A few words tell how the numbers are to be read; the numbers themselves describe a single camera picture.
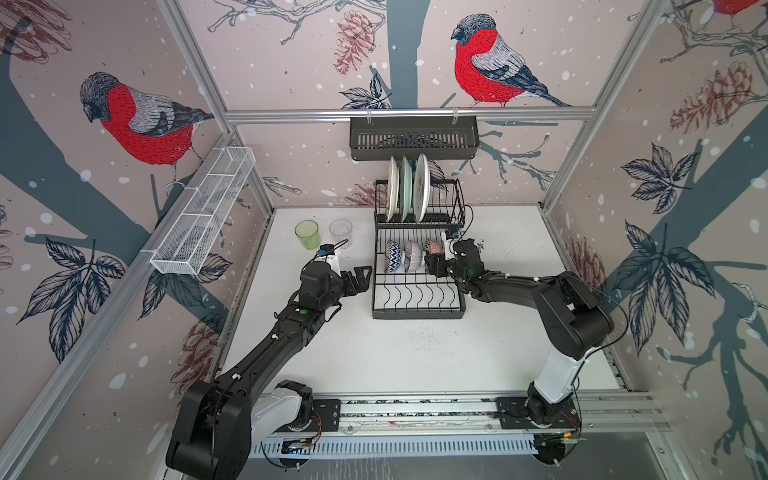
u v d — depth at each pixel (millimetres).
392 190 778
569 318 491
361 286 744
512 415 728
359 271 749
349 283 730
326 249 741
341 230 1102
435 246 934
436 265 861
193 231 739
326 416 731
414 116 947
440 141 1067
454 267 815
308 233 1031
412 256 944
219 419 396
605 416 730
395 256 930
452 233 848
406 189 776
